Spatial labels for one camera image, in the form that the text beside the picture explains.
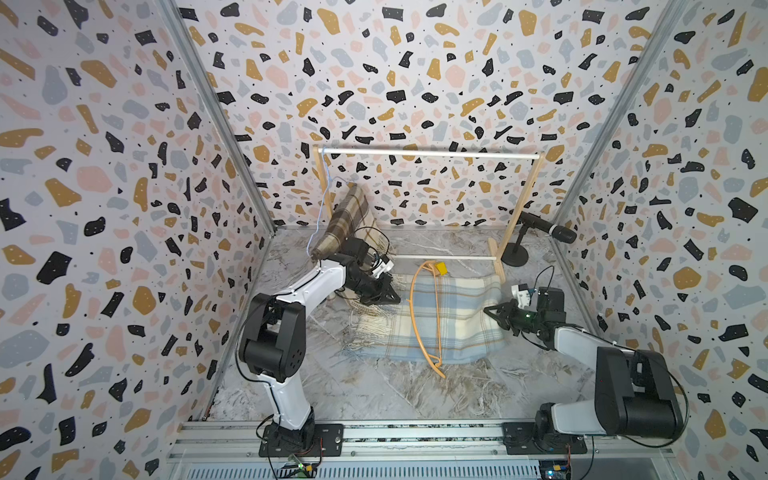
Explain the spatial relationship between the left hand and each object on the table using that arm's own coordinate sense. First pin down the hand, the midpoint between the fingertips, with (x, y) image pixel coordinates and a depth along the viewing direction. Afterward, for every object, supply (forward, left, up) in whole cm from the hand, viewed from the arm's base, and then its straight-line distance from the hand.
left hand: (402, 299), depth 85 cm
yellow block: (+21, -15, -13) cm, 29 cm away
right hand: (-1, -25, -5) cm, 26 cm away
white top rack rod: (+45, -10, +19) cm, 50 cm away
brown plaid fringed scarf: (+28, +17, +9) cm, 34 cm away
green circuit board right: (-39, -36, -14) cm, 55 cm away
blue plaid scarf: (-2, -21, -11) cm, 24 cm away
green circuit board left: (-38, +26, -14) cm, 48 cm away
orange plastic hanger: (-14, -10, -11) cm, 21 cm away
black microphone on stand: (+26, -44, -13) cm, 53 cm away
